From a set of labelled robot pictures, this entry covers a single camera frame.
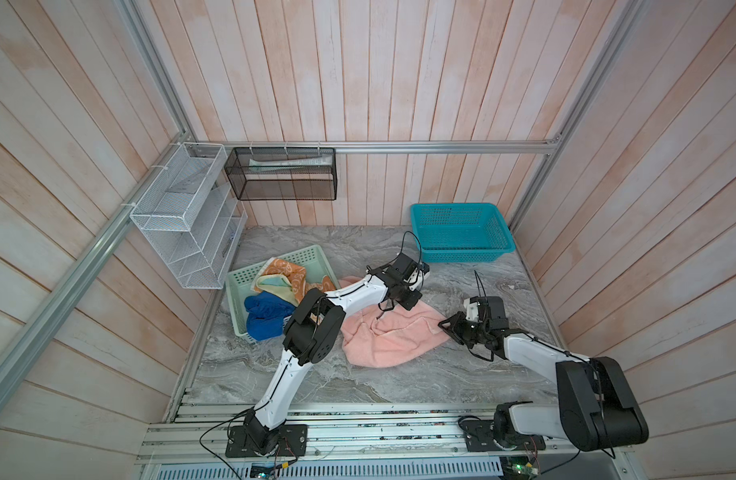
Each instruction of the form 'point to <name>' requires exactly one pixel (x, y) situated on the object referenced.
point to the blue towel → (265, 315)
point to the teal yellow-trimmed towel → (278, 286)
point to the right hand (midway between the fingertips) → (440, 323)
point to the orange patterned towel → (296, 274)
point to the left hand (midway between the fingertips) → (413, 301)
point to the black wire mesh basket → (283, 173)
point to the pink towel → (377, 337)
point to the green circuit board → (519, 467)
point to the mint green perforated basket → (241, 282)
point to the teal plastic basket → (461, 232)
